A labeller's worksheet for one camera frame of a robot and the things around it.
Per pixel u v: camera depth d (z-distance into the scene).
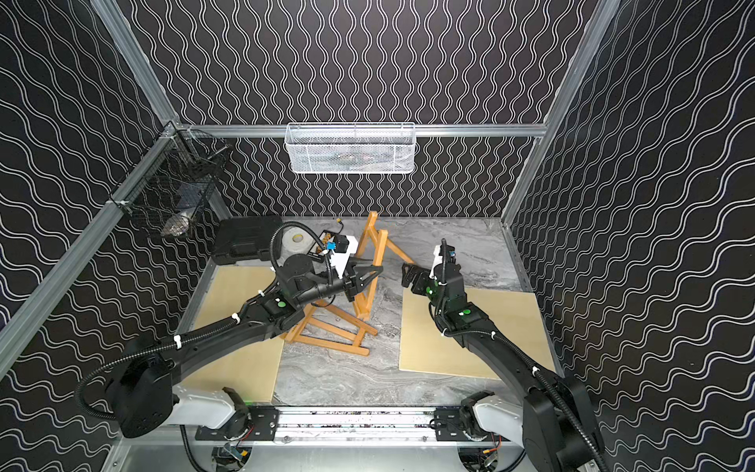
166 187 0.92
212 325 0.51
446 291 0.62
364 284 0.66
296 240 1.13
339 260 0.61
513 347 0.50
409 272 0.75
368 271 0.66
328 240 1.11
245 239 1.06
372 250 0.67
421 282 0.74
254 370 0.82
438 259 0.75
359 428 0.76
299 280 0.57
